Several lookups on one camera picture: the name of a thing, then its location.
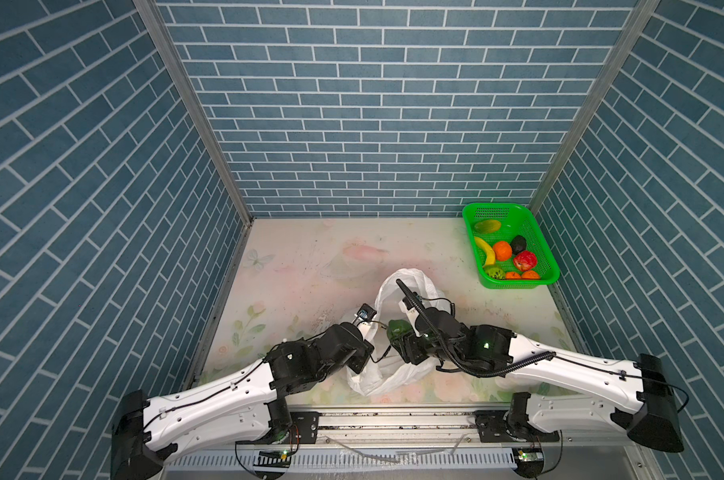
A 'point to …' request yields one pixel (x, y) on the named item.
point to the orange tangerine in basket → (530, 275)
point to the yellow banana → (490, 253)
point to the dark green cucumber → (398, 328)
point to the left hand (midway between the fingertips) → (373, 340)
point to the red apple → (525, 260)
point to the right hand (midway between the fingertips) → (394, 336)
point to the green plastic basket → (515, 219)
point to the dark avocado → (518, 244)
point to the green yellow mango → (487, 226)
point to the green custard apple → (496, 273)
